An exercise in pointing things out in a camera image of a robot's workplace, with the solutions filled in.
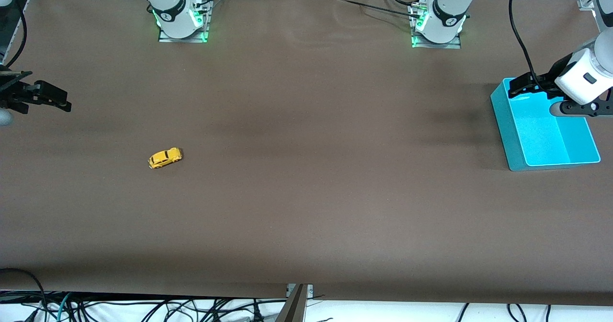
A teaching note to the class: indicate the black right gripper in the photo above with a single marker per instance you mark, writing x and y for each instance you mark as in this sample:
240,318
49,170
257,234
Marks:
14,94

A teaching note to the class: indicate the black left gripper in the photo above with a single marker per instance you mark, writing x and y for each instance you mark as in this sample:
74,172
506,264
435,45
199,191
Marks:
552,80

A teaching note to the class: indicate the yellow toy beetle car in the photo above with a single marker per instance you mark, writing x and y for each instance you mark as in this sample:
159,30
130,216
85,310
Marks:
165,157

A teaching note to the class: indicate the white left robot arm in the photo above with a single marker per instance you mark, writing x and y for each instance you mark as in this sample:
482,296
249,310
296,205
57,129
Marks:
450,10

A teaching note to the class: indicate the teal plastic bin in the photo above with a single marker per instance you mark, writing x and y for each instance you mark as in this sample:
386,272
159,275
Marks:
541,130

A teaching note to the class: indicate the brown table cover sheet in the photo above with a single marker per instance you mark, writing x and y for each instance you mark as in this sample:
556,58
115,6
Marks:
306,192

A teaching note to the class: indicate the aluminium profile bar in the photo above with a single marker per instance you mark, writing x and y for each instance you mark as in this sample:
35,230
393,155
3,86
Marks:
294,308

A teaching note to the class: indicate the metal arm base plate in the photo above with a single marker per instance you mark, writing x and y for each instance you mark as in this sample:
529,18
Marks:
184,38
436,45

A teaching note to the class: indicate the aluminium corner bracket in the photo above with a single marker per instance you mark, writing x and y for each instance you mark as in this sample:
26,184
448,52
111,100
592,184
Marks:
586,2

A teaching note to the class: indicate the small metal mounting bracket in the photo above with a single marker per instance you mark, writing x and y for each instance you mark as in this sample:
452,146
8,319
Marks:
310,291

